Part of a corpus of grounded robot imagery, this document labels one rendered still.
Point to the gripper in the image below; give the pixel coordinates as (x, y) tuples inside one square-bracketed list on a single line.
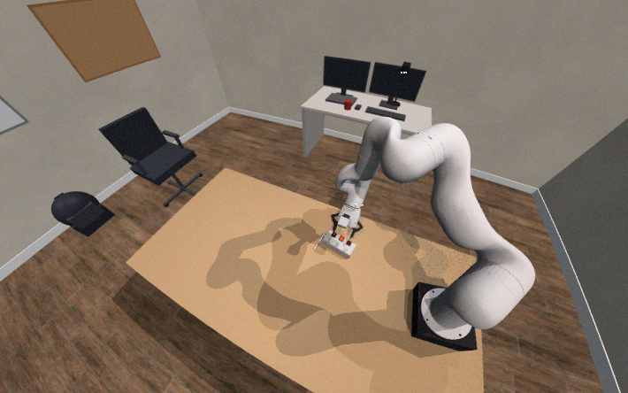
[(354, 216)]

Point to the white power strip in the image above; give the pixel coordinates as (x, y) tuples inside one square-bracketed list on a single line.
[(338, 243)]

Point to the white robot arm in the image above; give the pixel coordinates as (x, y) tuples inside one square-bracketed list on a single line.
[(488, 291)]

